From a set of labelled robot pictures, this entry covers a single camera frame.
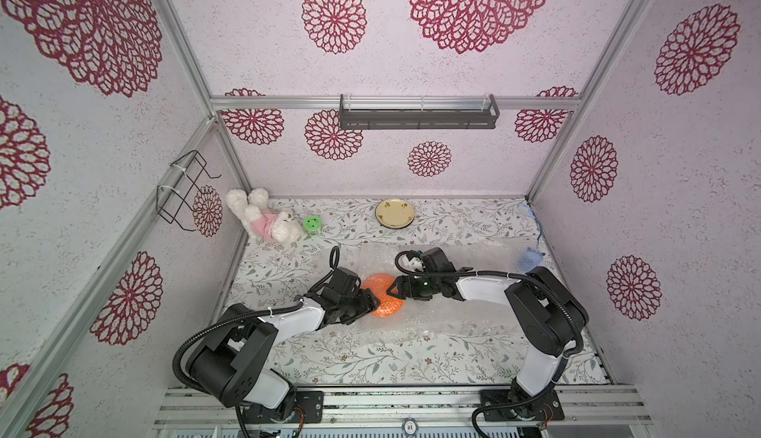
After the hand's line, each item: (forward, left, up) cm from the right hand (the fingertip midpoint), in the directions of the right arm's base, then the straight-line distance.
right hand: (393, 290), depth 91 cm
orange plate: (+2, +4, 0) cm, 5 cm away
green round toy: (+25, +29, +2) cm, 39 cm away
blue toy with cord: (+10, -44, +4) cm, 45 cm away
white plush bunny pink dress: (+20, +45, +11) cm, 51 cm away
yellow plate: (+34, 0, -3) cm, 34 cm away
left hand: (-5, +6, -1) cm, 8 cm away
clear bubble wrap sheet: (-7, -22, -3) cm, 23 cm away
